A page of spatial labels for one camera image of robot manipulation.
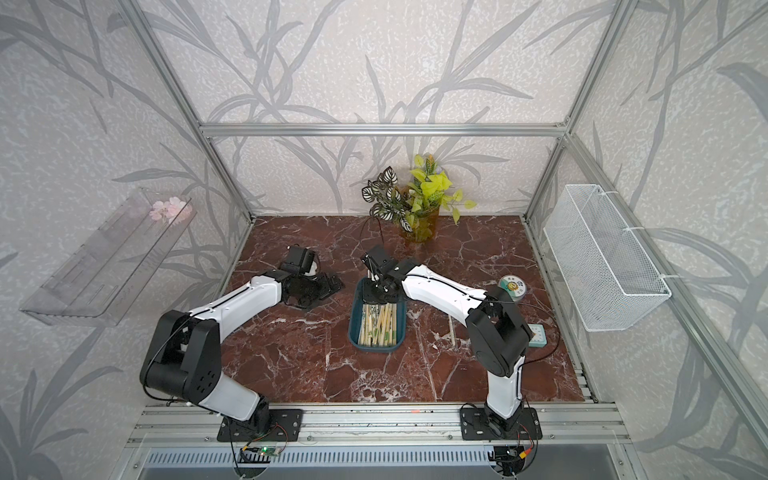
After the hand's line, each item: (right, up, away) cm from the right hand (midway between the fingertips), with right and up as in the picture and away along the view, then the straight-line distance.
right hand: (365, 296), depth 87 cm
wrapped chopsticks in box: (+4, -9, +2) cm, 10 cm away
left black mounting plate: (-18, -30, -13) cm, 37 cm away
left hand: (-9, +1, +4) cm, 10 cm away
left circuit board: (-21, -34, -16) cm, 43 cm away
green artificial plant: (+18, +31, +10) cm, 37 cm away
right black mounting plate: (+29, -29, -14) cm, 43 cm away
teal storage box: (-3, -7, 0) cm, 8 cm away
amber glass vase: (+19, +22, +26) cm, 39 cm away
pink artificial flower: (-49, +24, -11) cm, 56 cm away
